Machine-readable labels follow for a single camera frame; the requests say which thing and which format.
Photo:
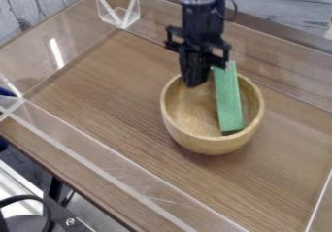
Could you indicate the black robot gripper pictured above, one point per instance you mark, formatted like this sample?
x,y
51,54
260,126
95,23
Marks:
x,y
196,39

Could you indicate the green rectangular block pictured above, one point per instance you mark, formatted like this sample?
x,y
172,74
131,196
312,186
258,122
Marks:
x,y
228,101

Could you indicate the brown wooden bowl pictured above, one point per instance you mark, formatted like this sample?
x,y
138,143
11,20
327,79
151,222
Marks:
x,y
188,112

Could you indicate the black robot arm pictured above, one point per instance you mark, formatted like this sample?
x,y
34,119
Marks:
x,y
196,40

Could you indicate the blue object at edge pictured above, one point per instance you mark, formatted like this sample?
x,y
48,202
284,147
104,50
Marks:
x,y
6,92

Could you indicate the black table leg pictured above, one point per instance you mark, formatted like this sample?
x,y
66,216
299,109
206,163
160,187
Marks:
x,y
55,189

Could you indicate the clear acrylic corner bracket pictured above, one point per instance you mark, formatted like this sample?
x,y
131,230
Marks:
x,y
119,17

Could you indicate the clear acrylic tray wall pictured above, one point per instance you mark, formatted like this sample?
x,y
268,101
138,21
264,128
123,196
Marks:
x,y
144,202

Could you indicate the black metal base plate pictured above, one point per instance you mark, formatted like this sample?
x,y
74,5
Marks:
x,y
64,221

